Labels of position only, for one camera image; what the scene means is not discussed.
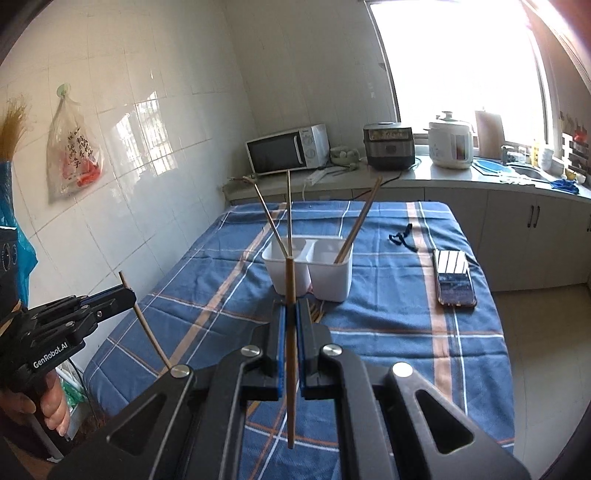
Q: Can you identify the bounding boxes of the wooden chopstick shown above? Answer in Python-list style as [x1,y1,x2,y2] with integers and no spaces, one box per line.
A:
[118,270,174,370]
[286,256,297,449]

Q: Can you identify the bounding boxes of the person's left hand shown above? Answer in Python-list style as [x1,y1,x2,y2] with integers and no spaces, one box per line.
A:
[1,370,70,437]

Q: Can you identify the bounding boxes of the blue plastic bag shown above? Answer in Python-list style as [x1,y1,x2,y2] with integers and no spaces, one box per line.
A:
[0,159,38,307]

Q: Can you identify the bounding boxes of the blue plaid tablecloth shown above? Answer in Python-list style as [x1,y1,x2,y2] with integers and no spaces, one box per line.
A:
[84,201,515,479]

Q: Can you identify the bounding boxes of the smartphone with dark screen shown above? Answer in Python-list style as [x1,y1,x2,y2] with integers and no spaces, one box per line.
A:
[433,249,477,308]

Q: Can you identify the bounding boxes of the white two-compartment utensil holder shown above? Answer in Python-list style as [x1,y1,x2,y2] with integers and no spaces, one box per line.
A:
[263,235,353,303]

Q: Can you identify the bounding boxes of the hanging plastic bag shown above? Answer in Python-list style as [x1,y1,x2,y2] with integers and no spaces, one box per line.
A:
[46,83,103,202]

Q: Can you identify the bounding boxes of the straw broom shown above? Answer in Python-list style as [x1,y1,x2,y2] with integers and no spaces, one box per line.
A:
[0,97,29,163]

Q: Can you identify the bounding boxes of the white lower counter cabinets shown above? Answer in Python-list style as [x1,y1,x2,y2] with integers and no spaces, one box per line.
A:
[227,184,591,292]

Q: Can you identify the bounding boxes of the white power strip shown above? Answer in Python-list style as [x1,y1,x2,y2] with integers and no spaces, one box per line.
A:
[307,167,339,186]

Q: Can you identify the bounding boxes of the bowl of eggs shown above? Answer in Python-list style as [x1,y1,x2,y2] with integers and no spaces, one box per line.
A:
[329,146,361,168]

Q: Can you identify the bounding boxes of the black rice cooker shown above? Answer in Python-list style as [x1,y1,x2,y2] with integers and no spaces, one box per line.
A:
[363,122,416,171]

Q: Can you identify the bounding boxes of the blue tray by sink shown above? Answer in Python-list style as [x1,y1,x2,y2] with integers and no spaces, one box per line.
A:
[472,158,516,175]

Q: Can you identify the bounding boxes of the white microwave oven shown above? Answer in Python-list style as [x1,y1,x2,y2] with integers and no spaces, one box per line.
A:
[245,124,329,176]

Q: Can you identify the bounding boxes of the white pressure cooker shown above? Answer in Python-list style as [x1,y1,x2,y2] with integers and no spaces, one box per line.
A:
[428,110,474,170]

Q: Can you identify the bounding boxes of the stainless steel sink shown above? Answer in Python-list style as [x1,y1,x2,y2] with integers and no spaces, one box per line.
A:
[510,164,552,183]

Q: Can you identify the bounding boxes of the blue cloth on counter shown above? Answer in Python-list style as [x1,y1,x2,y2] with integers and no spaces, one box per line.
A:
[550,179,579,195]

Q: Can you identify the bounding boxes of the wooden cutting board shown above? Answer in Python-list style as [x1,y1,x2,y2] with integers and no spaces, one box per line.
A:
[475,111,505,160]

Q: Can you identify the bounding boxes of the spice rack with bottles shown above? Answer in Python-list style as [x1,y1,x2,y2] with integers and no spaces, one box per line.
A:
[562,133,590,185]

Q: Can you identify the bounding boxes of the black power cable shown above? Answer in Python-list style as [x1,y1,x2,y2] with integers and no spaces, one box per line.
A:
[378,156,424,186]

